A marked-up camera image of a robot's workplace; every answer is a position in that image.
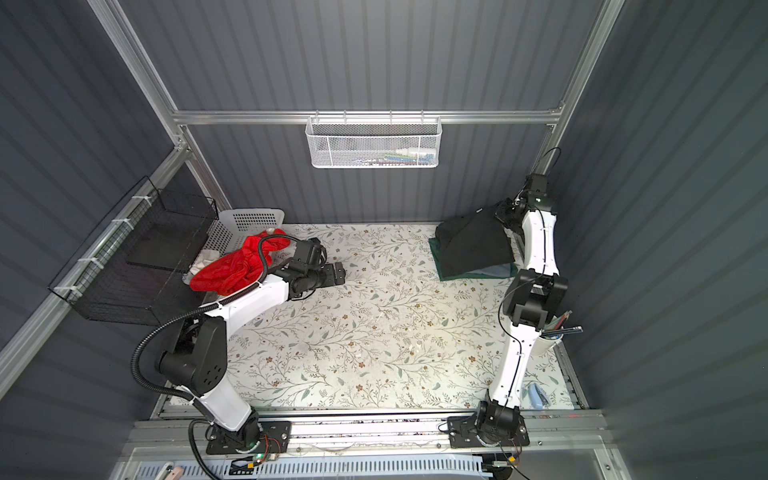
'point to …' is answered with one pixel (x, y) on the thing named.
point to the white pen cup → (549, 343)
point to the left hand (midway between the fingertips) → (333, 273)
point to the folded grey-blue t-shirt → (500, 270)
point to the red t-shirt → (231, 271)
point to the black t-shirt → (474, 242)
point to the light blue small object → (537, 397)
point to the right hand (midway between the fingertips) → (503, 215)
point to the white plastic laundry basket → (234, 225)
